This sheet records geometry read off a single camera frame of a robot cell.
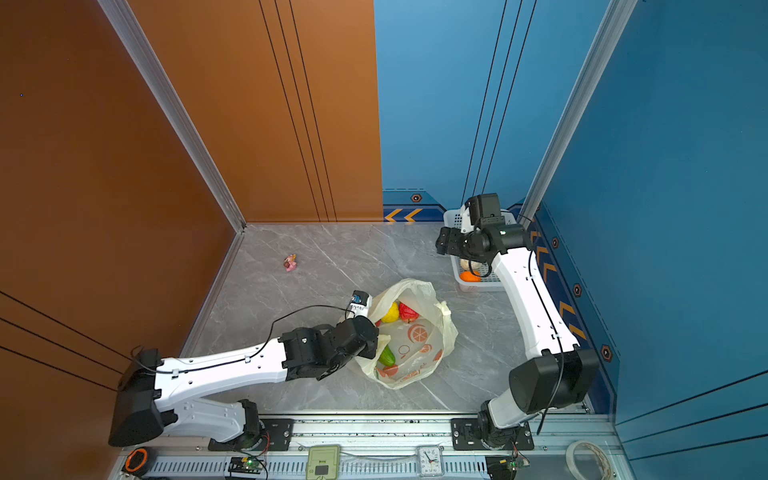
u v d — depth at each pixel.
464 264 1.02
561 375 0.39
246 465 0.71
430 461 0.68
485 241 0.53
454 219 1.12
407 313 0.89
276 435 0.75
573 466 0.68
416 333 0.91
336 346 0.54
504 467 0.70
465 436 0.72
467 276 0.96
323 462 0.68
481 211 0.59
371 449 0.73
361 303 0.65
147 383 0.41
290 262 1.05
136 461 0.68
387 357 0.82
